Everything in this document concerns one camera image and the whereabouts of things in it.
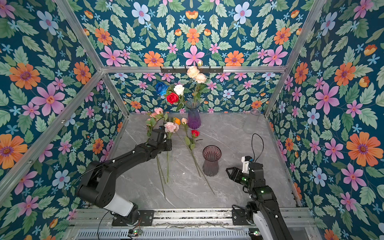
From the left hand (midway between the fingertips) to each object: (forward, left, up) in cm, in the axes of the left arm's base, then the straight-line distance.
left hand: (172, 139), depth 91 cm
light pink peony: (+7, +1, +3) cm, 8 cm away
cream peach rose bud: (+22, -6, -8) cm, 24 cm away
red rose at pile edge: (+8, -14, -8) cm, 18 cm away
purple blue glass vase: (+21, -14, -5) cm, 26 cm away
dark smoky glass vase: (-14, -22, +4) cm, 27 cm away
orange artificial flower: (+21, -1, -8) cm, 23 cm away
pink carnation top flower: (+23, +16, -4) cm, 29 cm away
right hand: (-21, -32, -3) cm, 39 cm away
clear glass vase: (+12, -53, -5) cm, 54 cm away
